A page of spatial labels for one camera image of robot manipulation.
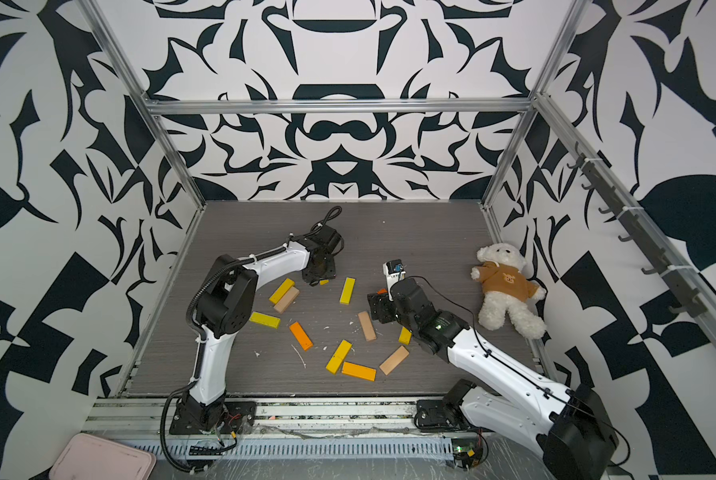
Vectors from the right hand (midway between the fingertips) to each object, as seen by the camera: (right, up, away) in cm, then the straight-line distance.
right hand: (378, 290), depth 81 cm
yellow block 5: (-11, -19, +3) cm, 22 cm away
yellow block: (-29, -3, +12) cm, 32 cm away
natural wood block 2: (-3, -12, +9) cm, 15 cm away
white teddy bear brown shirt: (+39, -2, +9) cm, 40 cm away
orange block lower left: (-21, -15, +6) cm, 27 cm away
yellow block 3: (-9, -3, +16) cm, 18 cm away
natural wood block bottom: (+4, -20, +2) cm, 20 cm away
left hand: (-17, +4, +20) cm, 26 cm away
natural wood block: (-27, -5, +13) cm, 31 cm away
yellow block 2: (-30, -11, +8) cm, 33 cm away
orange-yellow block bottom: (-5, -22, 0) cm, 22 cm away
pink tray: (-65, -35, -13) cm, 75 cm away
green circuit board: (+22, -35, -9) cm, 42 cm away
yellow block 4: (+8, -14, +6) cm, 18 cm away
